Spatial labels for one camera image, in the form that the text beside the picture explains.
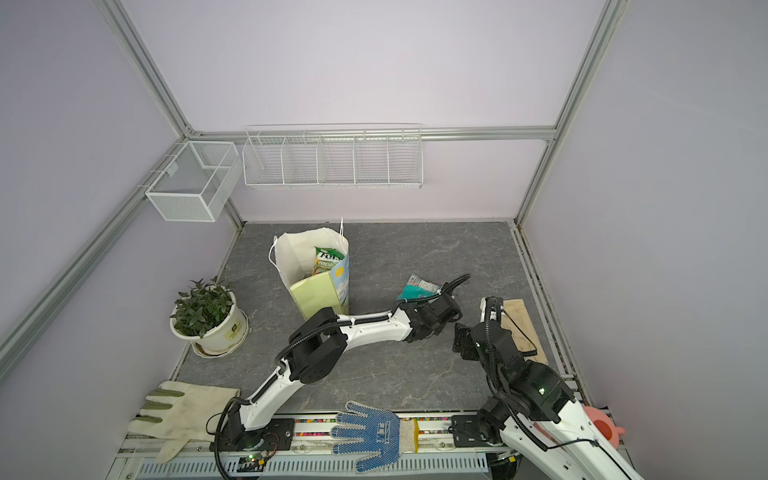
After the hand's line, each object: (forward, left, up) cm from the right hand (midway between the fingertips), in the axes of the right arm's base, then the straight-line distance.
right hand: (473, 329), depth 72 cm
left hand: (+12, +7, -16) cm, 21 cm away
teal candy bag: (+21, +12, -14) cm, 28 cm away
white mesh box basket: (+46, +84, +9) cm, 97 cm away
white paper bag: (+10, +41, +2) cm, 42 cm away
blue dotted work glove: (-19, +22, -18) cm, 35 cm away
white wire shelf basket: (+63, +24, +8) cm, 68 cm away
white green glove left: (-15, +77, -17) cm, 80 cm away
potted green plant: (+4, +68, -1) cm, 68 cm away
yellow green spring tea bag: (+23, +40, -1) cm, 46 cm away
